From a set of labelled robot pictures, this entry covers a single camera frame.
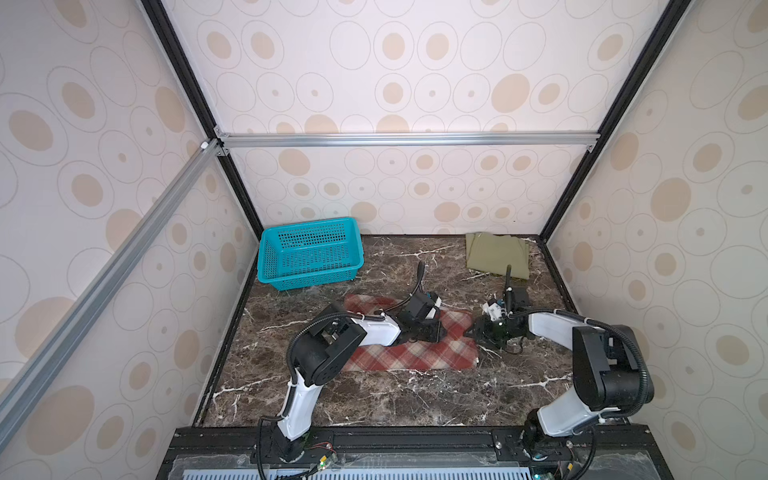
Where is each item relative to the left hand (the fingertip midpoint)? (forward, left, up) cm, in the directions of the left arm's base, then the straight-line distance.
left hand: (455, 332), depth 90 cm
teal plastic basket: (+34, +50, -3) cm, 60 cm away
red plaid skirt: (-5, -1, -2) cm, 6 cm away
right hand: (0, -6, -3) cm, 7 cm away
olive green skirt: (+33, -19, -3) cm, 39 cm away
